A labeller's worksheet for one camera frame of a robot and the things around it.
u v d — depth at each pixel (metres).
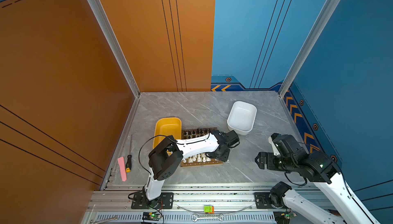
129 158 0.87
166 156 0.51
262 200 0.72
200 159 0.85
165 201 0.73
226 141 0.67
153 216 0.71
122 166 0.84
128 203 0.74
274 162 0.58
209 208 0.69
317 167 0.42
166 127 0.99
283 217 0.70
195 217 0.70
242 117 1.06
